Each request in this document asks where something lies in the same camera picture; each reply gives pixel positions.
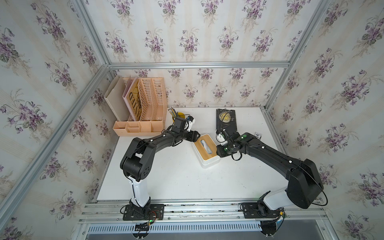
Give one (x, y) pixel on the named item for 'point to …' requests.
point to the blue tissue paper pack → (206, 147)
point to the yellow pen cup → (181, 115)
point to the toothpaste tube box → (258, 135)
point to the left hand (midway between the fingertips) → (196, 134)
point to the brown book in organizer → (132, 99)
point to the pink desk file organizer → (146, 104)
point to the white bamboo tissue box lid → (211, 144)
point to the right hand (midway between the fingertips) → (220, 153)
